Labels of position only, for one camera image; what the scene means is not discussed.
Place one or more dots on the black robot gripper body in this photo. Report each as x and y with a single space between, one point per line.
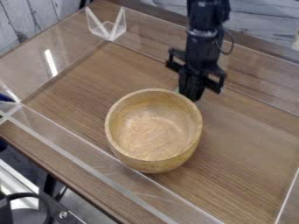
199 57

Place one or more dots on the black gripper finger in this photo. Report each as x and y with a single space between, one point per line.
199 86
186 84

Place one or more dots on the brown wooden bowl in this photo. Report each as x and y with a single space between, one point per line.
154 130

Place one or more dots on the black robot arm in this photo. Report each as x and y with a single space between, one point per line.
207 15

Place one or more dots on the black metal table leg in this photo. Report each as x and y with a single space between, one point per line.
50 185

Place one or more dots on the black base with screw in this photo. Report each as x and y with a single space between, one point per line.
58 213

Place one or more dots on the clear acrylic tray enclosure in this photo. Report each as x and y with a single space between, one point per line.
96 116

